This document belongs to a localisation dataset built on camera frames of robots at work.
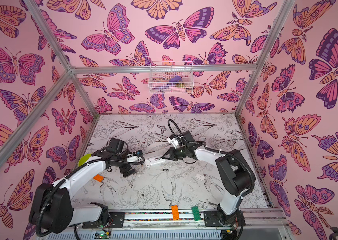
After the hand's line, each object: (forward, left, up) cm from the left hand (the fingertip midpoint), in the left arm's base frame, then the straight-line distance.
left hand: (133, 160), depth 87 cm
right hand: (+2, -18, +2) cm, 18 cm away
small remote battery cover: (-7, -39, -7) cm, 40 cm away
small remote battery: (-2, -18, -7) cm, 20 cm away
